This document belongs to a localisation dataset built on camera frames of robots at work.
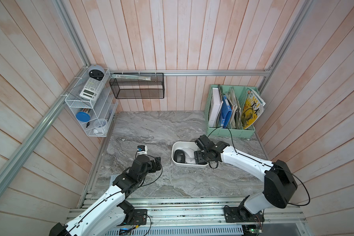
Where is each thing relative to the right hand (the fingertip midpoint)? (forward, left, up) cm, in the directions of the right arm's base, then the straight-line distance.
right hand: (201, 155), depth 88 cm
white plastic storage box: (+10, +12, -4) cm, 16 cm away
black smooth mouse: (+1, +13, -3) cm, 14 cm away
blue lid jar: (+9, +64, +25) cm, 70 cm away
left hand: (-6, +28, +5) cm, 29 cm away
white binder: (+27, -10, +18) cm, 34 cm away
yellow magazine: (+32, -37, +11) cm, 50 cm away
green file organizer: (+44, -30, +14) cm, 56 cm away
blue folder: (+26, -17, +12) cm, 33 cm away
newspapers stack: (+25, -25, +8) cm, 37 cm away
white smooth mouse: (+1, +7, -2) cm, 7 cm away
